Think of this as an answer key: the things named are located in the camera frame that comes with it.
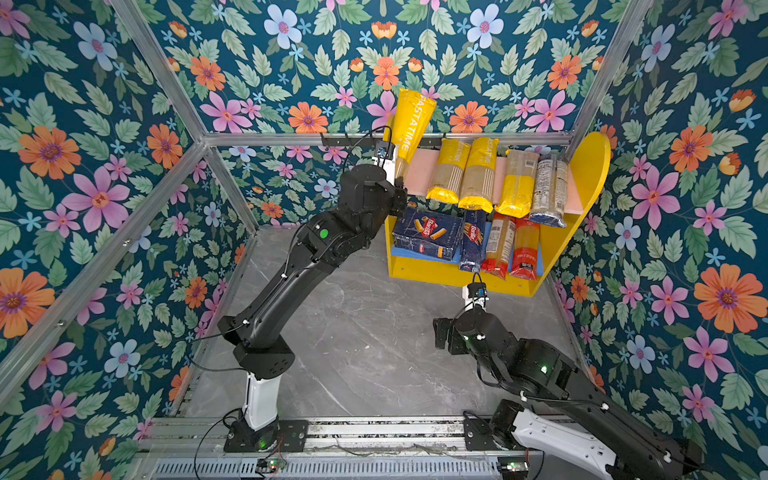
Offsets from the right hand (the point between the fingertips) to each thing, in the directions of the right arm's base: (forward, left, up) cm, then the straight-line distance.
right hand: (448, 322), depth 67 cm
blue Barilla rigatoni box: (+32, +3, -3) cm, 32 cm away
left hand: (+22, +10, +27) cm, 36 cm away
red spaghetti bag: (+32, -29, -7) cm, 44 cm away
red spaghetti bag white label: (+31, -20, -7) cm, 37 cm away
